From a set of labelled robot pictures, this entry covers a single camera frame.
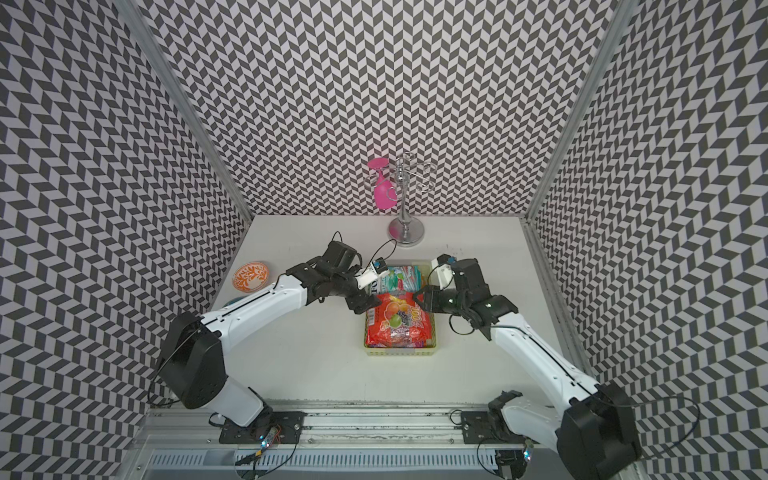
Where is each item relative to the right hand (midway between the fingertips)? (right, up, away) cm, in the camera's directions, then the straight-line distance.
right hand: (418, 303), depth 79 cm
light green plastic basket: (-4, -13, +1) cm, 14 cm away
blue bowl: (-55, -1, +10) cm, 56 cm away
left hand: (-13, +2, +5) cm, 14 cm away
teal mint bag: (-5, +5, +12) cm, 14 cm away
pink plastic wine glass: (-10, +33, +30) cm, 46 cm away
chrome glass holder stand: (-3, +20, +33) cm, 39 cm away
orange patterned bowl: (-55, +5, +20) cm, 59 cm away
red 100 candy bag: (-5, -5, -1) cm, 7 cm away
